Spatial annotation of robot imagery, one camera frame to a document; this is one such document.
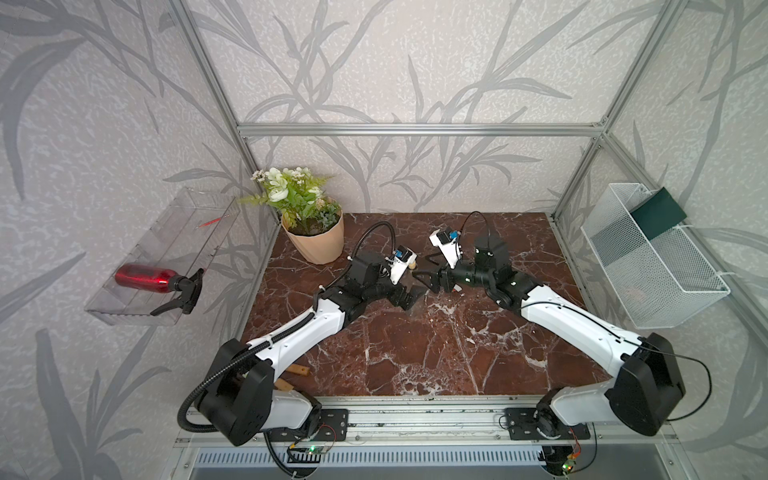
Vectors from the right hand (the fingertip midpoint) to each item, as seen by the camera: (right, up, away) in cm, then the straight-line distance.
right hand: (420, 264), depth 75 cm
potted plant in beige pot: (-35, +13, +23) cm, 43 cm away
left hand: (-2, -5, +6) cm, 7 cm away
